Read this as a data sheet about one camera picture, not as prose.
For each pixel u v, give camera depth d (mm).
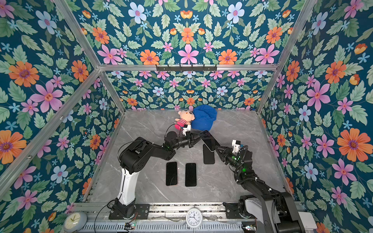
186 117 1073
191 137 833
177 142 802
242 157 630
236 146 784
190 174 876
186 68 924
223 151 755
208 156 932
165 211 750
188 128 885
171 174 840
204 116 1117
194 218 690
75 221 677
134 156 564
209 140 861
